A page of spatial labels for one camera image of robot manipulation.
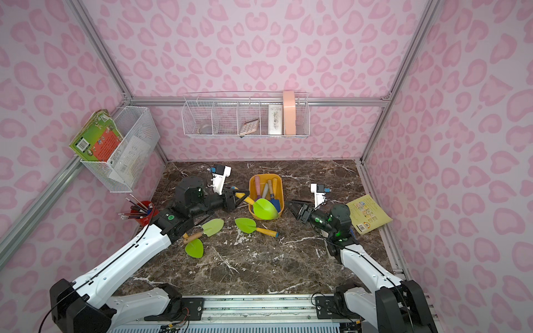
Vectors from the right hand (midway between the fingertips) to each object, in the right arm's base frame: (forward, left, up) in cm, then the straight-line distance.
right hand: (287, 204), depth 75 cm
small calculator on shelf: (+37, +17, +6) cm, 41 cm away
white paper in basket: (+16, +63, +5) cm, 65 cm away
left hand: (0, +13, +8) cm, 16 cm away
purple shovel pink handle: (+22, +14, -19) cm, 32 cm away
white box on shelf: (+39, +5, +9) cm, 40 cm away
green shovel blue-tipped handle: (+2, +17, -22) cm, 28 cm away
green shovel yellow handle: (-1, +9, -1) cm, 9 cm away
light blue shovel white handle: (+20, +10, -21) cm, 31 cm away
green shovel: (-8, +39, -22) cm, 45 cm away
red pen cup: (+4, +62, -13) cm, 63 cm away
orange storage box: (+22, +9, -19) cm, 31 cm away
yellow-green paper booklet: (+9, -37, -24) cm, 46 cm away
